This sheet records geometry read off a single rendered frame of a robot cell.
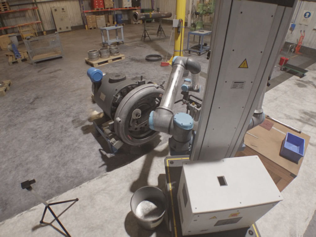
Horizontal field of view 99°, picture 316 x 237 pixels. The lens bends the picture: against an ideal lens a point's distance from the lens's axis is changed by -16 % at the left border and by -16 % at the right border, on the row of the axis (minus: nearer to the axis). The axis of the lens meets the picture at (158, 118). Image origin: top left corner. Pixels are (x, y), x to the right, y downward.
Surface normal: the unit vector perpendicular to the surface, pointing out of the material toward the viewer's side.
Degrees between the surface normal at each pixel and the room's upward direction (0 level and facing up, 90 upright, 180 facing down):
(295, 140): 90
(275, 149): 0
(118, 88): 23
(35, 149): 0
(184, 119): 5
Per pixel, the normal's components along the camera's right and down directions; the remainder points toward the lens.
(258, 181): 0.00, -0.79
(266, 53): 0.06, 0.61
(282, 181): -0.76, 0.40
